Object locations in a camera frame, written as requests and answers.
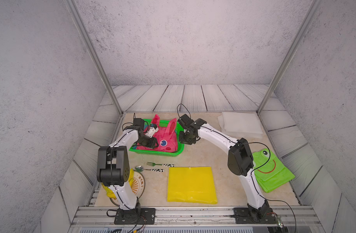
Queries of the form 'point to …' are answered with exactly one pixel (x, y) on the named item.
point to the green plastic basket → (156, 151)
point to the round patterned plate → (137, 181)
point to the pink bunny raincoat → (166, 136)
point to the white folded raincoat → (242, 125)
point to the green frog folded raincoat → (269, 172)
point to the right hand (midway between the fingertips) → (181, 141)
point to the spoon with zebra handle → (140, 168)
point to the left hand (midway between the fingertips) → (156, 143)
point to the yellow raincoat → (194, 184)
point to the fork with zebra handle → (153, 164)
